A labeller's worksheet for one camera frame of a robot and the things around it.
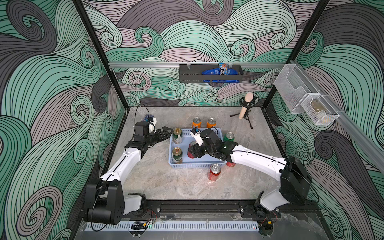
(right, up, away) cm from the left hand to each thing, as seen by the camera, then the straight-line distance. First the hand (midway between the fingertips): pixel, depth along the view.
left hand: (167, 130), depth 84 cm
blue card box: (-21, +8, +30) cm, 38 cm away
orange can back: (+17, +5, +14) cm, 23 cm away
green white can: (+5, -4, +7) cm, 10 cm away
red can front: (+26, -20, -7) cm, 34 cm away
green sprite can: (+37, -4, +6) cm, 38 cm away
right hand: (+16, -8, -2) cm, 18 cm away
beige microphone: (+49, +18, +5) cm, 52 cm away
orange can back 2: (+28, +4, +14) cm, 31 cm away
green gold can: (+6, -14, -2) cm, 15 cm away
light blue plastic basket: (+22, -18, 0) cm, 28 cm away
